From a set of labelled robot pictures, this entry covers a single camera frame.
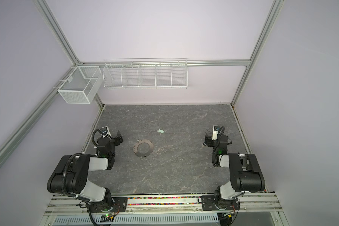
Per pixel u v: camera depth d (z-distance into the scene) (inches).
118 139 34.2
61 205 29.9
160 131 41.2
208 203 28.9
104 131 30.8
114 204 29.0
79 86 37.1
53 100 29.1
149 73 42.7
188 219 62.1
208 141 33.3
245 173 18.1
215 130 32.1
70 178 17.5
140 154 36.1
